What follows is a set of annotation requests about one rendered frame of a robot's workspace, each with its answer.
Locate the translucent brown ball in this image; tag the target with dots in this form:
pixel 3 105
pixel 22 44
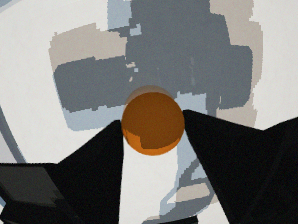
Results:
pixel 146 89

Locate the orange-brown ball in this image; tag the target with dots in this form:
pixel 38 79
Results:
pixel 153 124

